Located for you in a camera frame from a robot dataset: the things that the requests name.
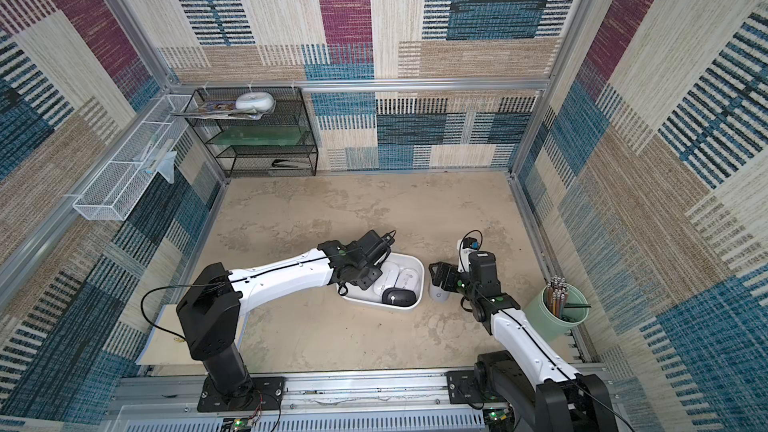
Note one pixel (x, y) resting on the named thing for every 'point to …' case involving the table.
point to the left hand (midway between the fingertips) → (367, 264)
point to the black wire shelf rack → (247, 161)
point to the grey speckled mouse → (438, 294)
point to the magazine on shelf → (224, 109)
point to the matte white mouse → (408, 279)
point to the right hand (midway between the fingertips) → (441, 264)
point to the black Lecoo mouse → (399, 297)
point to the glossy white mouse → (387, 279)
